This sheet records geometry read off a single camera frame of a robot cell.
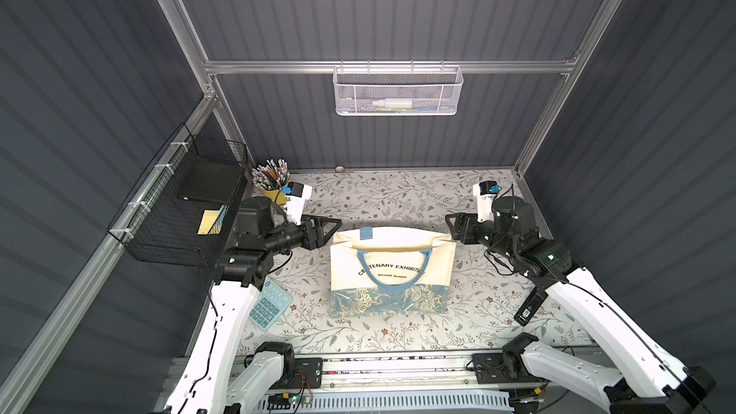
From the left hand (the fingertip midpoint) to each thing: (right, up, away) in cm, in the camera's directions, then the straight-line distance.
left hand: (335, 224), depth 67 cm
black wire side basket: (-45, +3, +11) cm, 46 cm away
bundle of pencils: (-27, +14, +33) cm, 44 cm away
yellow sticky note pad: (-34, +1, +7) cm, 35 cm away
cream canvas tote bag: (+16, -13, +9) cm, 22 cm away
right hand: (+30, +1, +4) cm, 31 cm away
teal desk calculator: (-22, -26, +18) cm, 38 cm away
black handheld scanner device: (+54, -25, +14) cm, 61 cm away
